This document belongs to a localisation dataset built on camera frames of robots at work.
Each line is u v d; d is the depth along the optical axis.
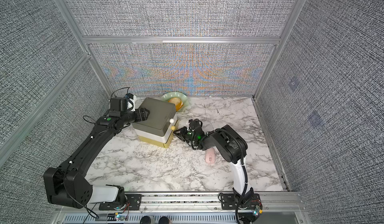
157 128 0.77
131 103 0.66
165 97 1.13
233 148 0.54
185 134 0.86
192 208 0.73
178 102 1.06
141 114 0.73
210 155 0.86
